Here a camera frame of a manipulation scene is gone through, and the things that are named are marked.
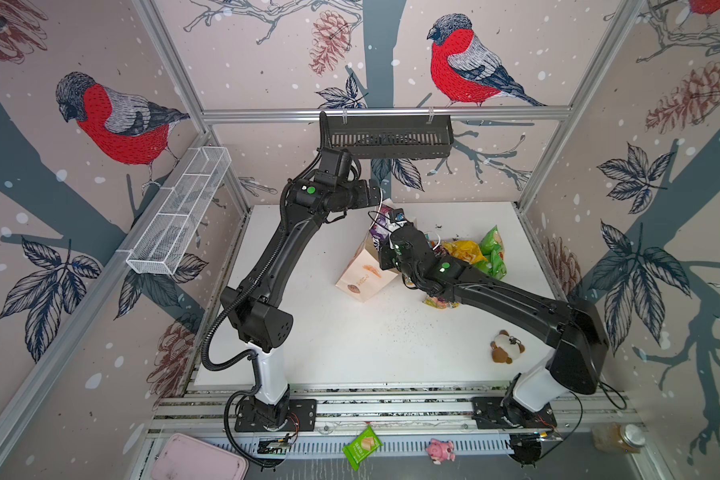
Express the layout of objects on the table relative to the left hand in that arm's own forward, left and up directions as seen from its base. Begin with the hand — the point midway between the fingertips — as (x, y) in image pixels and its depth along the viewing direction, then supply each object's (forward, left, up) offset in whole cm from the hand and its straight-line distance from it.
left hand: (367, 192), depth 77 cm
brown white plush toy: (-30, -38, -33) cm, 58 cm away
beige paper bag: (-14, +1, -19) cm, 23 cm away
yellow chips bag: (-1, -32, -25) cm, 41 cm away
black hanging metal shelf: (+35, -8, -5) cm, 37 cm away
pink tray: (-53, +42, -34) cm, 76 cm away
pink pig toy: (-53, -16, -32) cm, 64 cm away
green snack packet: (-1, -41, -23) cm, 47 cm away
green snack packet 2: (-52, +2, -34) cm, 62 cm away
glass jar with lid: (-51, -55, -28) cm, 80 cm away
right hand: (-9, -3, -11) cm, 14 cm away
